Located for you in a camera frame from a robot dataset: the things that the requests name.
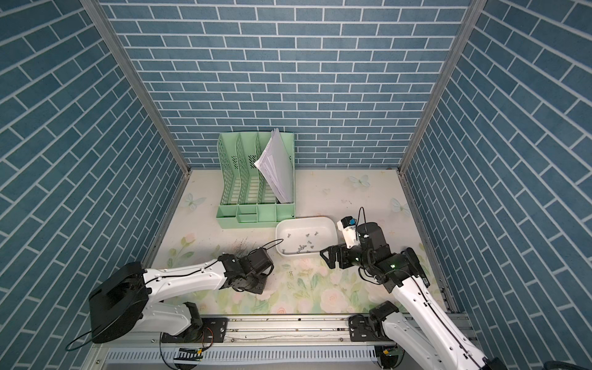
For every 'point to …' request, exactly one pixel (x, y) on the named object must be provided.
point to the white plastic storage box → (304, 236)
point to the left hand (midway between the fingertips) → (266, 289)
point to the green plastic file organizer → (246, 198)
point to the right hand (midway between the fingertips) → (334, 250)
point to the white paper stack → (276, 164)
